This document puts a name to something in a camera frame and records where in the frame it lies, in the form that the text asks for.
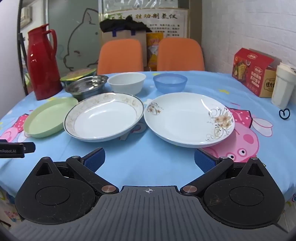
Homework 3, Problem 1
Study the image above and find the green instant noodle bowl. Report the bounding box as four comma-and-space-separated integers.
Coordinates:
60, 68, 97, 87

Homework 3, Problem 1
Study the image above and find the brown paper bag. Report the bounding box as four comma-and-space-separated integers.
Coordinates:
102, 29, 148, 67

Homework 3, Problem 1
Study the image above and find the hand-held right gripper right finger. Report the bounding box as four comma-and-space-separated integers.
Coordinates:
180, 148, 266, 196

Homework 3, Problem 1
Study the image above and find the red thermos jug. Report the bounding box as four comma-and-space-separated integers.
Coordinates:
26, 23, 63, 101

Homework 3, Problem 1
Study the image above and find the cartoon outline wall decal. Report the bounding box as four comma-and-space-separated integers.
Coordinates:
62, 8, 102, 72

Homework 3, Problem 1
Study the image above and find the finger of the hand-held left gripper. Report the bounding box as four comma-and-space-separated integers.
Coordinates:
23, 142, 36, 153

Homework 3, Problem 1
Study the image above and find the white tumbler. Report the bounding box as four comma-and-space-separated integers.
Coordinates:
271, 62, 296, 110

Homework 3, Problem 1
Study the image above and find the red cracker box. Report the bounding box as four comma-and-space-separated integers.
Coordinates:
232, 48, 281, 98

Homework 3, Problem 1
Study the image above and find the grey wall box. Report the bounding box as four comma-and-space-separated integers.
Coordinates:
20, 6, 33, 29

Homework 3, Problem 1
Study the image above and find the floral white plate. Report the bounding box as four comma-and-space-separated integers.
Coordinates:
144, 93, 235, 148

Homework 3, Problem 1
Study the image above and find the stainless steel bowl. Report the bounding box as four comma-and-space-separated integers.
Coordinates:
65, 75, 109, 102

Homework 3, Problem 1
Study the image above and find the cardboard box with black cloth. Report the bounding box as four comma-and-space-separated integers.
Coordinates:
99, 17, 153, 33

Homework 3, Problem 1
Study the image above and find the gold-rimmed white plate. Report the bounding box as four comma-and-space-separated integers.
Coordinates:
63, 93, 144, 142

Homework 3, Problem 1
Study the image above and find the green plastic plate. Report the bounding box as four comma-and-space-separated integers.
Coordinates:
23, 97, 79, 139

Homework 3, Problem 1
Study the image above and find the orange chair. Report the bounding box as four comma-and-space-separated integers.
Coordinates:
157, 38, 205, 71
97, 39, 144, 75

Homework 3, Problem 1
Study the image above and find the wall poster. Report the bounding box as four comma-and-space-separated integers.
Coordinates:
98, 9, 189, 39

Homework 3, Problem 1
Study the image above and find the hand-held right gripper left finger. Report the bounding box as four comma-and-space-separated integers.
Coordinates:
33, 147, 120, 195

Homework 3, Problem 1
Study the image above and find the blue plastic bowl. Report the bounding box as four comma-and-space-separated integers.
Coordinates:
153, 73, 188, 94

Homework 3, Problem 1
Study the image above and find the yellow plastic bag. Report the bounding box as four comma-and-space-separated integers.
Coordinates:
146, 32, 164, 71

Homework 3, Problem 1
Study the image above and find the blue cartoon tablecloth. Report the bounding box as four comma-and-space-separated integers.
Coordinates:
0, 71, 296, 232

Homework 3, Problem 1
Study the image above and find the white ceramic bowl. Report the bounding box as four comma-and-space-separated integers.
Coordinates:
107, 72, 146, 95

